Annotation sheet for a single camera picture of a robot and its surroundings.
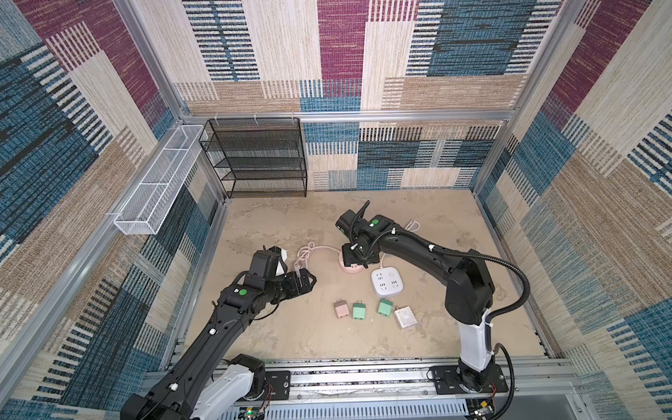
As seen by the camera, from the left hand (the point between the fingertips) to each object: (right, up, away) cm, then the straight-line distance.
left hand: (305, 280), depth 78 cm
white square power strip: (+26, -3, +13) cm, 30 cm away
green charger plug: (+25, -10, +7) cm, 28 cm away
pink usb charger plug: (+11, -11, +7) cm, 17 cm away
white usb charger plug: (+30, -13, +5) cm, 33 cm away
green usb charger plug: (+16, -12, +7) cm, 21 cm away
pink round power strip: (+15, 0, +16) cm, 22 cm away
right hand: (+16, +4, +8) cm, 18 cm away
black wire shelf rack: (-23, +43, +30) cm, 58 cm away
